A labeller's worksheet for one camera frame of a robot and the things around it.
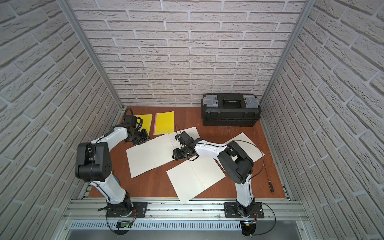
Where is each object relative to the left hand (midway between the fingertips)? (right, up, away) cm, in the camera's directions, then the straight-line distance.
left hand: (150, 135), depth 95 cm
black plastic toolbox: (+52, +17, 0) cm, 55 cm away
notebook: (+6, +8, +14) cm, 17 cm away
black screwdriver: (+73, -26, -12) cm, 78 cm away
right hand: (+19, -12, -5) cm, 23 cm away
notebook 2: (+27, -25, -7) cm, 38 cm away
